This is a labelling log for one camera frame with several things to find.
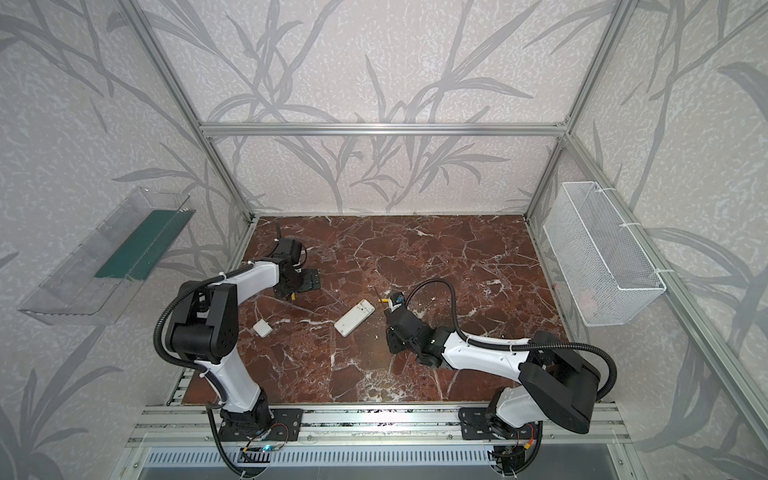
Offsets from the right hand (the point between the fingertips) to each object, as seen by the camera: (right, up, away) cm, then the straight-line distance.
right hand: (391, 320), depth 86 cm
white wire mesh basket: (+46, +16, -25) cm, 55 cm away
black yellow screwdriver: (-3, +5, +6) cm, 8 cm away
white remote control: (-12, -1, +6) cm, 13 cm away
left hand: (-28, +12, +13) cm, 33 cm away
